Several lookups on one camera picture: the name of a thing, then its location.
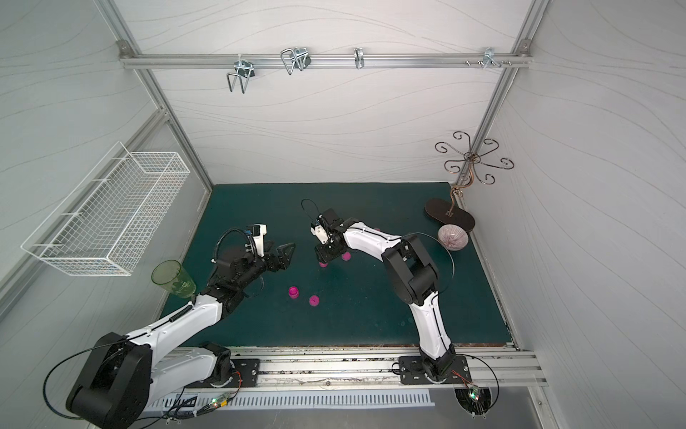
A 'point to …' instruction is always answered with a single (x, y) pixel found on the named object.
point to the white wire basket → (105, 225)
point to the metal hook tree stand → (442, 213)
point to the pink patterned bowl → (453, 237)
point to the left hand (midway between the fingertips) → (285, 244)
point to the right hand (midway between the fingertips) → (323, 253)
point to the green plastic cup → (171, 275)
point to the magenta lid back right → (346, 256)
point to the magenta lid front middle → (313, 300)
